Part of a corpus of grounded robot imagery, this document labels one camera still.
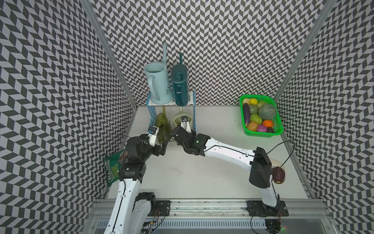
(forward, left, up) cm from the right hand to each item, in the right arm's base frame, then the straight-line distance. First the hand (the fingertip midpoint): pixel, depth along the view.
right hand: (184, 132), depth 81 cm
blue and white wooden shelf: (+16, -5, +9) cm, 19 cm away
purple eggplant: (+22, -43, -9) cm, 49 cm away
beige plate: (-9, -57, -22) cm, 61 cm away
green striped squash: (+18, -47, -9) cm, 51 cm away
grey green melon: (+19, -55, -5) cm, 58 cm away
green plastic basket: (+12, -61, -10) cm, 63 cm away
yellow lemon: (+34, -51, -9) cm, 62 cm away
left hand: (-5, +13, +2) cm, 14 cm away
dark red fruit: (-19, -52, -14) cm, 57 cm away
